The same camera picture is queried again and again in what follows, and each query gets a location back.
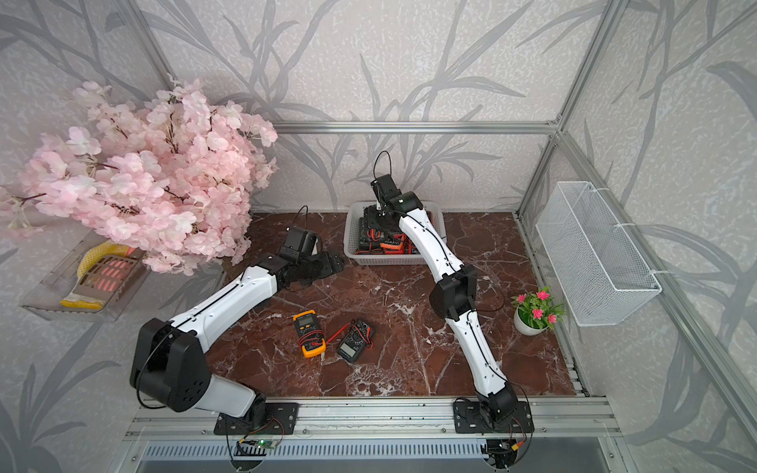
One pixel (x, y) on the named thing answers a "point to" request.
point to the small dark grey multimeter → (358, 337)
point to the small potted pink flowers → (535, 312)
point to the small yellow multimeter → (310, 336)
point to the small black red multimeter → (376, 229)
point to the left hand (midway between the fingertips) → (335, 266)
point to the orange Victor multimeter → (405, 246)
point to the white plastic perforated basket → (354, 212)
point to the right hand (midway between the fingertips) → (373, 221)
